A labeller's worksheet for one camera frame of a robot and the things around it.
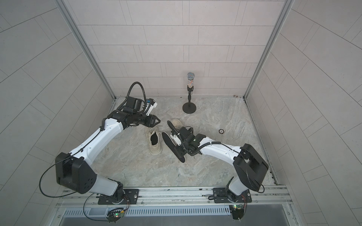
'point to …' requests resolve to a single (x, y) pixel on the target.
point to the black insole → (172, 147)
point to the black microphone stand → (190, 107)
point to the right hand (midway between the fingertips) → (177, 150)
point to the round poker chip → (221, 131)
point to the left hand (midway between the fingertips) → (160, 118)
